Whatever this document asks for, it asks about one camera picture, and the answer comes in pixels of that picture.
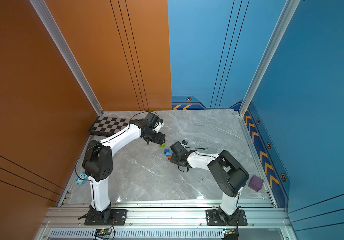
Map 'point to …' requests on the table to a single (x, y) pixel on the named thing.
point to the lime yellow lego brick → (162, 146)
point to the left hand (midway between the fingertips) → (160, 137)
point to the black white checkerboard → (106, 126)
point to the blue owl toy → (80, 181)
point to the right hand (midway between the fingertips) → (173, 158)
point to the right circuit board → (230, 234)
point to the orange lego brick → (169, 157)
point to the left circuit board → (102, 232)
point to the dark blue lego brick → (166, 150)
